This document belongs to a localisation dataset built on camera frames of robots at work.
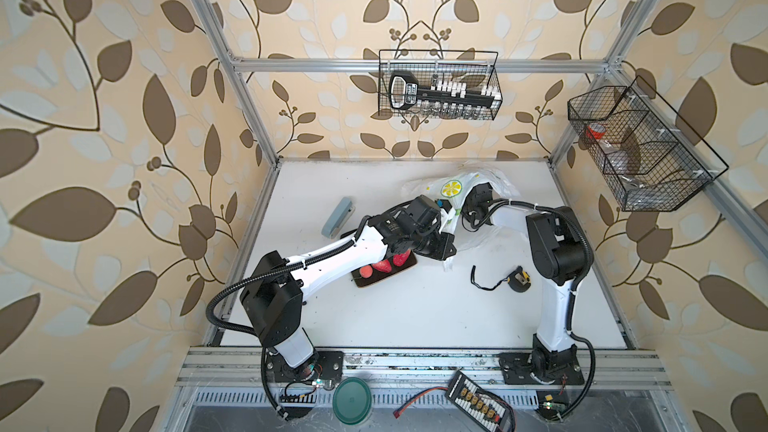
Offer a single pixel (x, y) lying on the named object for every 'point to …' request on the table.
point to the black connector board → (488, 411)
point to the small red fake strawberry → (383, 265)
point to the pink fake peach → (366, 271)
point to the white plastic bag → (449, 191)
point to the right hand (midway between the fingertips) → (456, 202)
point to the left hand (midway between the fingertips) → (462, 251)
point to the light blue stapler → (338, 218)
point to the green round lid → (352, 400)
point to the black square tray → (358, 281)
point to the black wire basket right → (650, 158)
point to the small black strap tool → (518, 281)
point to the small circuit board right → (550, 403)
